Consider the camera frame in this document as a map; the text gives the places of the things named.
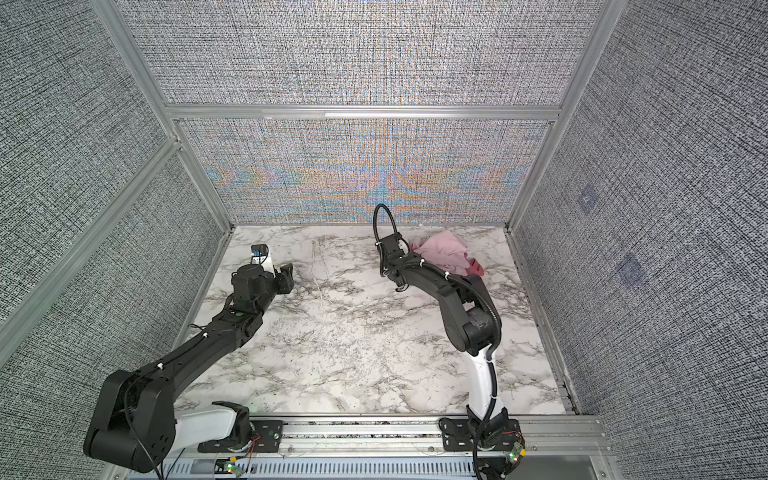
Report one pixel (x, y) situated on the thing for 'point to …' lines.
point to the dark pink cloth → (474, 267)
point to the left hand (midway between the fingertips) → (284, 265)
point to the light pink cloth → (445, 250)
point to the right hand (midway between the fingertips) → (413, 264)
